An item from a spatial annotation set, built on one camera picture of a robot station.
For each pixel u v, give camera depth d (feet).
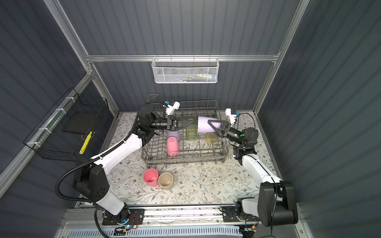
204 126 2.16
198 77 3.02
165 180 2.70
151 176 2.81
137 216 2.38
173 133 3.01
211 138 3.54
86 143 2.28
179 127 2.12
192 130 3.04
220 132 2.06
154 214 2.48
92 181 1.42
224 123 2.07
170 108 2.23
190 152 3.17
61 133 2.34
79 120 2.49
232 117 2.23
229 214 2.41
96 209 2.16
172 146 2.88
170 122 2.07
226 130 2.06
